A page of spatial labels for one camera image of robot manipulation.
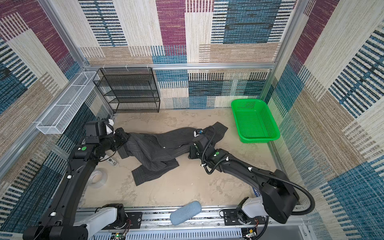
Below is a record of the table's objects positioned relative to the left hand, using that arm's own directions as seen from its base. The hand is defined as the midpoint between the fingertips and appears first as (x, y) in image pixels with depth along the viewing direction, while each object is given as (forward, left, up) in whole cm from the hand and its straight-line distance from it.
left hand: (131, 131), depth 74 cm
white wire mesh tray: (+3, +32, +6) cm, 33 cm away
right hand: (-3, -30, -14) cm, 33 cm away
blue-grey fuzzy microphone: (-31, -26, -24) cm, 47 cm away
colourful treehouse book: (-24, -63, -23) cm, 71 cm away
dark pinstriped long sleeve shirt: (+1, -10, -21) cm, 23 cm away
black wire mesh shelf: (+45, +15, -10) cm, 49 cm away
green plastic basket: (+28, -77, -28) cm, 86 cm away
